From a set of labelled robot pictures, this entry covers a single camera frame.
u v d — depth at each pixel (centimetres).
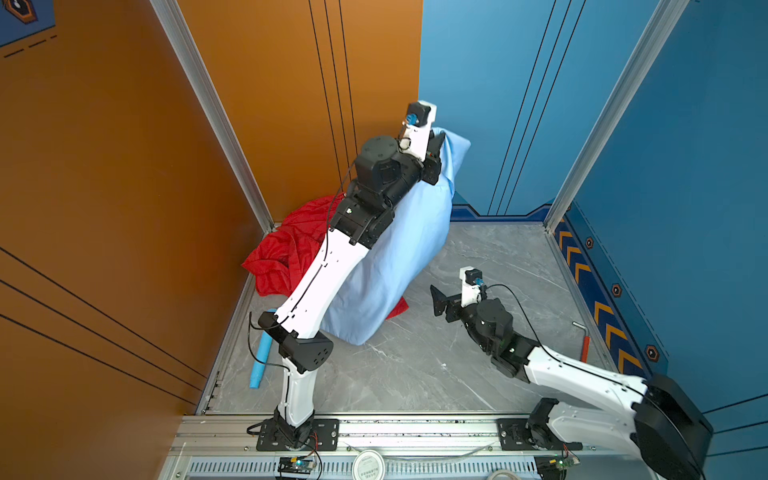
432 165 53
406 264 74
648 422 40
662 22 71
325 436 74
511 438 72
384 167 44
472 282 65
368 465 64
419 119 46
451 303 69
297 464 71
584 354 87
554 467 71
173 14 70
